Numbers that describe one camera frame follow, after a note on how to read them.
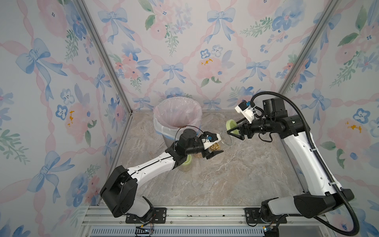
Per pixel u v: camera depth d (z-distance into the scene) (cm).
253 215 73
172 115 93
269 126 51
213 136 61
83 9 69
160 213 75
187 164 79
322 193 39
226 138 64
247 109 58
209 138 61
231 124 66
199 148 66
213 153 72
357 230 36
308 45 82
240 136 60
